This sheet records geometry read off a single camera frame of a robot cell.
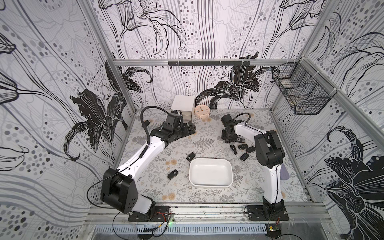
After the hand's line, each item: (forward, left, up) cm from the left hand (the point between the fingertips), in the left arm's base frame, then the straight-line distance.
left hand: (190, 132), depth 83 cm
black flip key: (-17, +10, -18) cm, 27 cm away
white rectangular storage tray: (-15, -11, -20) cm, 27 cm away
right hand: (+12, -26, -19) cm, 34 cm away
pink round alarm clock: (+32, -7, -16) cm, 36 cm away
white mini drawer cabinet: (+32, +5, -9) cm, 34 cm away
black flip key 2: (-6, -34, -16) cm, 38 cm away
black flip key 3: (+1, -34, -16) cm, 38 cm away
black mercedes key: (0, -28, -17) cm, 33 cm away
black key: (-6, 0, -18) cm, 19 cm away
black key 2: (+21, +35, -19) cm, 45 cm away
